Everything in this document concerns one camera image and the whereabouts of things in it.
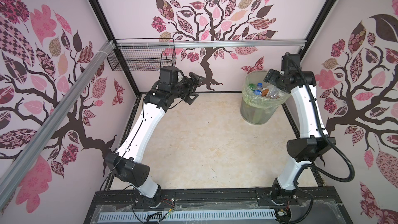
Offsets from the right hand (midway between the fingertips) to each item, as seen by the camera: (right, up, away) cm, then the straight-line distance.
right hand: (277, 77), depth 78 cm
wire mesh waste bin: (-6, -17, +10) cm, 21 cm away
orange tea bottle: (-1, -6, +15) cm, 16 cm away
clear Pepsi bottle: (-5, -6, +12) cm, 14 cm away
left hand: (-38, -6, -9) cm, 40 cm away
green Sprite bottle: (-7, -2, +19) cm, 20 cm away
